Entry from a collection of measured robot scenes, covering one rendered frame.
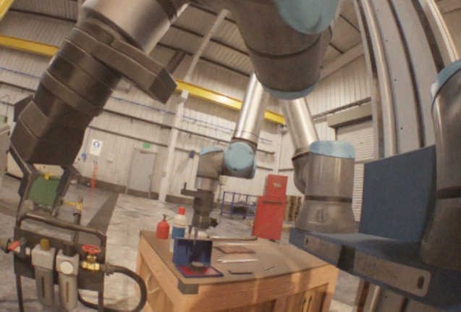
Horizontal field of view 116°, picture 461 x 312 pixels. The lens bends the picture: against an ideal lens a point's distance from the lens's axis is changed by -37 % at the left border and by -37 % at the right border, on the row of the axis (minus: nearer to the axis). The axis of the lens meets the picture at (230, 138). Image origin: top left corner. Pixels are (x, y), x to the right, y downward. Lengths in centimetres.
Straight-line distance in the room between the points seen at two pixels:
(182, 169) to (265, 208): 767
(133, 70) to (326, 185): 57
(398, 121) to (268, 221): 328
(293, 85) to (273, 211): 359
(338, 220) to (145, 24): 60
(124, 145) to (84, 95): 1062
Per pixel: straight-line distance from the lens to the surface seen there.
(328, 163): 66
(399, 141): 74
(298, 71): 26
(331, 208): 64
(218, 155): 84
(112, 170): 1075
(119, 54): 19
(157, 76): 18
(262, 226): 383
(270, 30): 20
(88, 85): 21
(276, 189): 383
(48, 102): 22
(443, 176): 36
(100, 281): 100
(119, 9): 21
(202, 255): 103
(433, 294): 36
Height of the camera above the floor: 79
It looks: 14 degrees up
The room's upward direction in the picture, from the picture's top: 9 degrees clockwise
